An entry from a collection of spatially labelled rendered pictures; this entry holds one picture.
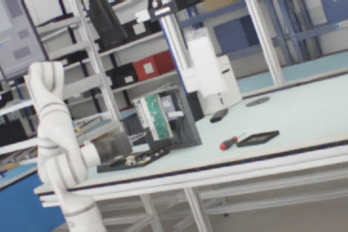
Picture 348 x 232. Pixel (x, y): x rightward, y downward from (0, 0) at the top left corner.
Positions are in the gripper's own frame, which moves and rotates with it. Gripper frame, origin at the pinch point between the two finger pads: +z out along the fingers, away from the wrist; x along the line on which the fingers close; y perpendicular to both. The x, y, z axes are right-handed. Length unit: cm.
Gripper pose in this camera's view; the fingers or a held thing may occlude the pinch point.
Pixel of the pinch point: (145, 133)
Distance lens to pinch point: 221.8
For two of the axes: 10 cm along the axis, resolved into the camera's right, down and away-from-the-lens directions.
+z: 9.1, -3.5, 2.4
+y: 2.6, 0.3, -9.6
